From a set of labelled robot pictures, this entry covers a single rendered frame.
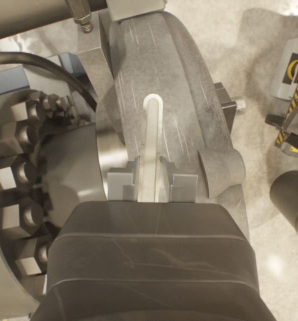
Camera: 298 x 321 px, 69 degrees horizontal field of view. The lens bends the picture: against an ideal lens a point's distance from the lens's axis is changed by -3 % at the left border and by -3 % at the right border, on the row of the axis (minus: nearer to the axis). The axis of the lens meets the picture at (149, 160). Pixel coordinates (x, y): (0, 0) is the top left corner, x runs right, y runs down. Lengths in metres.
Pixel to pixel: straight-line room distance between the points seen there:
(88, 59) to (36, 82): 0.72
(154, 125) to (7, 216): 0.33
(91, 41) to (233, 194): 0.23
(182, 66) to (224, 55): 0.94
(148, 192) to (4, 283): 0.36
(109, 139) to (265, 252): 1.57
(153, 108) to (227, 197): 0.14
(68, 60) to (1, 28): 0.54
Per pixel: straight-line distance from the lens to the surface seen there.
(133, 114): 0.25
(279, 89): 1.20
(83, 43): 0.28
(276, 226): 1.71
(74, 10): 0.28
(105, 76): 0.29
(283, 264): 1.99
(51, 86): 0.96
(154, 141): 0.16
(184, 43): 0.33
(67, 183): 0.49
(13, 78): 1.04
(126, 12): 0.37
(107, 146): 0.41
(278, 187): 1.46
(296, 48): 1.23
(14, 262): 0.46
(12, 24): 0.42
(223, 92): 0.49
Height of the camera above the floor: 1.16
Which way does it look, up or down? 69 degrees down
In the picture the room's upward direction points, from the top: 176 degrees clockwise
